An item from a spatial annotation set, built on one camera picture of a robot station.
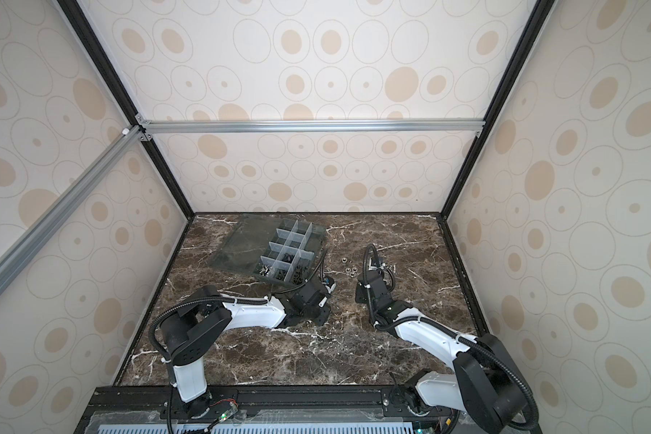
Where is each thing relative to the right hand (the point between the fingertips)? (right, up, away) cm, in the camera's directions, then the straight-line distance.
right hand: (377, 281), depth 89 cm
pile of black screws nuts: (-8, +2, +12) cm, 14 cm away
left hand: (-13, -10, +2) cm, 17 cm away
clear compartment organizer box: (-38, +10, +17) cm, 43 cm away
